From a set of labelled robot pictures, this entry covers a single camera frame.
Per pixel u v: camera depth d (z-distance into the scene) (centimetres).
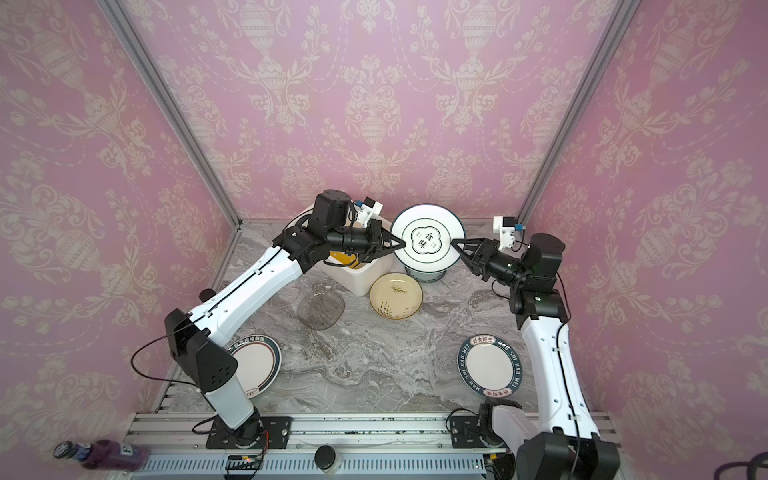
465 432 73
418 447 73
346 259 64
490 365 83
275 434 75
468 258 63
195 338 44
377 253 64
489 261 60
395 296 98
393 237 69
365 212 68
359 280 92
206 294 89
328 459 63
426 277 103
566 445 38
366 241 64
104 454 64
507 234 65
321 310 97
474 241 65
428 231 71
